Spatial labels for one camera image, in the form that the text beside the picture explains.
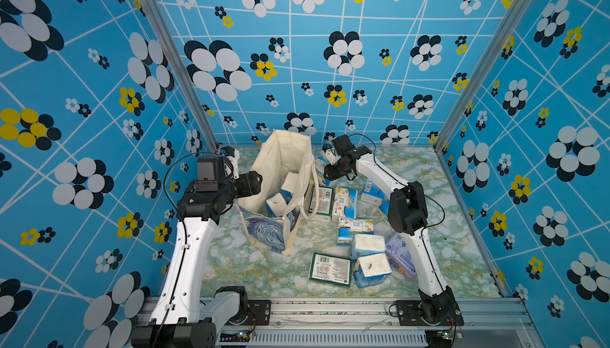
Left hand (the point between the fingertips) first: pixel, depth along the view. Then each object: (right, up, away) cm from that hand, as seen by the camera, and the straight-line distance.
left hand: (253, 176), depth 74 cm
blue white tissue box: (+22, +5, +28) cm, 36 cm away
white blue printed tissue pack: (+32, -11, +18) cm, 38 cm away
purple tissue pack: (+48, -27, +6) cm, 56 cm away
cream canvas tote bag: (+10, -6, +14) cm, 19 cm away
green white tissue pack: (+24, -10, +20) cm, 33 cm away
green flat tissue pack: (+24, -31, +3) cm, 39 cm away
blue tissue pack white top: (+37, -28, -3) cm, 46 cm away
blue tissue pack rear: (+42, -8, +20) cm, 48 cm away
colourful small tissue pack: (+32, -19, +12) cm, 39 cm away
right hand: (+27, +1, +29) cm, 39 cm away
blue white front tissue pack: (+6, -11, +11) cm, 17 cm away
